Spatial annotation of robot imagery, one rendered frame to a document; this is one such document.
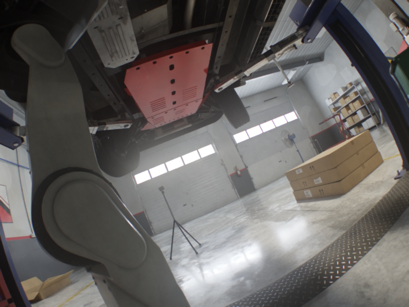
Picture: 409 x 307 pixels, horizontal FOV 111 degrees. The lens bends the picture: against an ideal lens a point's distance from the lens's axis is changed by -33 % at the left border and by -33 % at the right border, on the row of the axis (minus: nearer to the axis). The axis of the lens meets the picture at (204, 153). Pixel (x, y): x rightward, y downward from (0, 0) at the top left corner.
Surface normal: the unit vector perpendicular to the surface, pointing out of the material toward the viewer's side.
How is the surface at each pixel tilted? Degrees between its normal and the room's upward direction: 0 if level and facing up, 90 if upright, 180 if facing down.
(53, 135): 90
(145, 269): 112
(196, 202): 90
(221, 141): 90
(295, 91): 90
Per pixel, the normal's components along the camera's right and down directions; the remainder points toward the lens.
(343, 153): 0.09, -0.26
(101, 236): 0.66, -0.44
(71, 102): 0.73, -0.01
